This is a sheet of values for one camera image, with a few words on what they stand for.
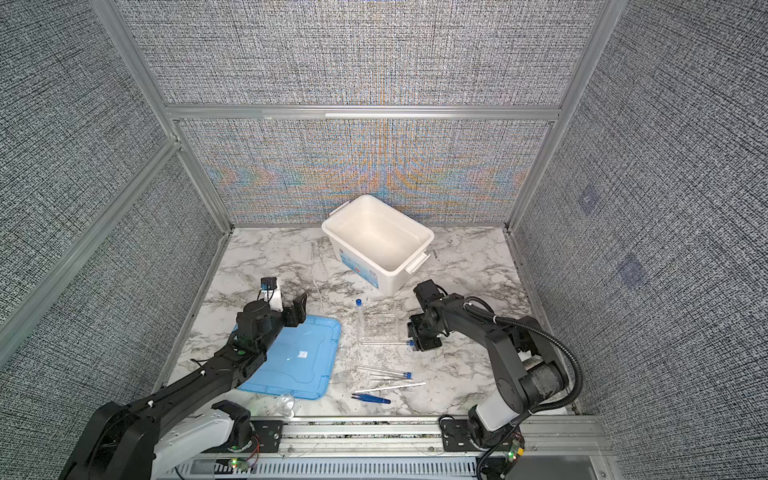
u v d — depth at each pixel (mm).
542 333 445
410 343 882
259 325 634
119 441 404
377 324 923
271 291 717
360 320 897
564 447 735
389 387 817
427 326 759
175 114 889
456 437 730
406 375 835
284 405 780
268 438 732
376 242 1126
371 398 794
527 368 455
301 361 855
